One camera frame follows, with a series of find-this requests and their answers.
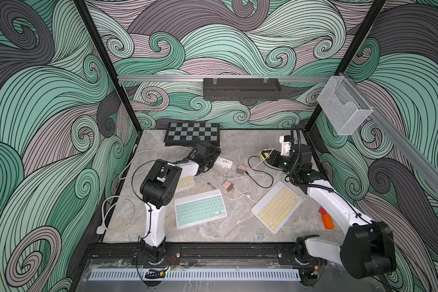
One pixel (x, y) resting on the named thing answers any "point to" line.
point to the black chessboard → (185, 134)
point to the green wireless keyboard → (199, 208)
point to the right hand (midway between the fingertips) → (265, 152)
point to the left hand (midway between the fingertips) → (220, 150)
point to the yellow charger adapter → (261, 156)
